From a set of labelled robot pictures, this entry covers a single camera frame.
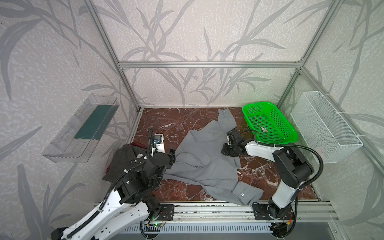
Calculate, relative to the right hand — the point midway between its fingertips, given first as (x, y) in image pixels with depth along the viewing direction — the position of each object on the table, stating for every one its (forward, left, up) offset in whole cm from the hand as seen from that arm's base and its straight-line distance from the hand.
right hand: (222, 147), depth 96 cm
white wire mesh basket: (-10, -40, +33) cm, 53 cm away
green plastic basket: (+19, -37, -1) cm, 41 cm away
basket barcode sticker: (+15, -32, -2) cm, 35 cm away
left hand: (-12, +28, +27) cm, 41 cm away
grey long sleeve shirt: (-13, +14, +1) cm, 19 cm away
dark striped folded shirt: (-10, +58, +5) cm, 59 cm away
